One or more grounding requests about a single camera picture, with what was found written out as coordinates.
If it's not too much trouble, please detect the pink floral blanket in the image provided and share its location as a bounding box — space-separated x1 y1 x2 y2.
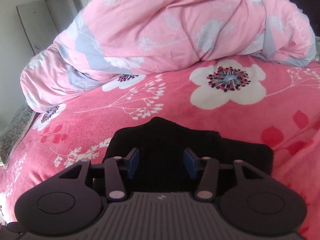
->
0 57 320 240

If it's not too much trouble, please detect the white wardrobe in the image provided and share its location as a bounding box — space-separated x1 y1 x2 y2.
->
15 0 88 56

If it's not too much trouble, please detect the black beaded collar sweater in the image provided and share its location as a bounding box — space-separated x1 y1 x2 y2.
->
105 117 274 193

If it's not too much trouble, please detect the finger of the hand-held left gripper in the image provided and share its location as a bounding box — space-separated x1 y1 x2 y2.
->
183 148 269 202
56 148 140 202

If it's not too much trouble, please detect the pink and grey floral quilt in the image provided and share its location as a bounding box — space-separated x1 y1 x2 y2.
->
20 0 317 113

